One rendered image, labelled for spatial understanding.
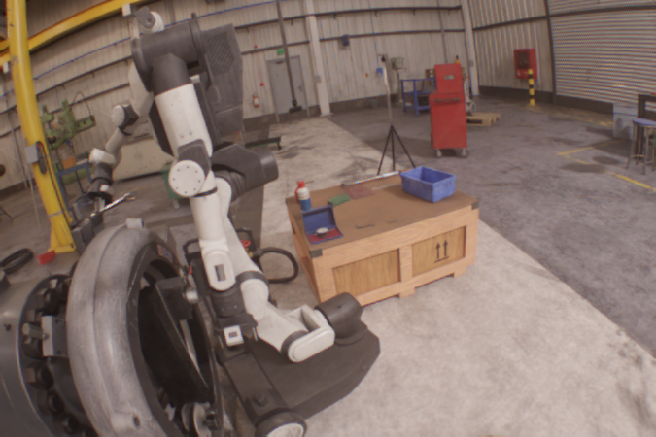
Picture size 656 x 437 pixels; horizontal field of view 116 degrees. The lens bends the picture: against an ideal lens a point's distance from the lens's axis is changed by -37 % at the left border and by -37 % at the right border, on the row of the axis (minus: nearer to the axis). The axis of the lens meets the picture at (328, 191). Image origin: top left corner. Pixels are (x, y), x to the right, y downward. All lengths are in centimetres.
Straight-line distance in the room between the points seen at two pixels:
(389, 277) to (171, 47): 151
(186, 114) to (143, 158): 646
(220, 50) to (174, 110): 25
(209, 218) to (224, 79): 36
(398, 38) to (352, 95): 279
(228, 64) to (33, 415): 104
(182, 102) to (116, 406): 61
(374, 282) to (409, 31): 1127
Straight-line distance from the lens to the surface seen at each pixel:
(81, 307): 70
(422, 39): 1268
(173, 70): 70
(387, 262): 173
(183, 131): 70
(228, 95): 86
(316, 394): 129
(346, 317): 135
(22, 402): 99
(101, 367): 67
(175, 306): 88
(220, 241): 77
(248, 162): 94
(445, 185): 189
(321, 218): 168
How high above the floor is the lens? 121
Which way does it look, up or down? 20 degrees down
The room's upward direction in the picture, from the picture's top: 9 degrees counter-clockwise
